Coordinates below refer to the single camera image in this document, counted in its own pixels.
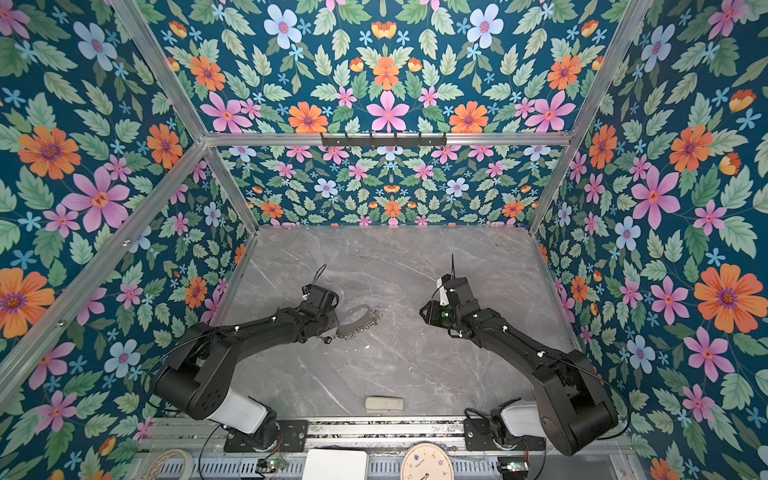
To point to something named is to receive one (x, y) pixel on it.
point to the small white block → (384, 404)
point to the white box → (336, 464)
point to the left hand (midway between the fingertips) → (335, 312)
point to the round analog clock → (427, 461)
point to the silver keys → (357, 319)
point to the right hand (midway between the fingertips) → (423, 310)
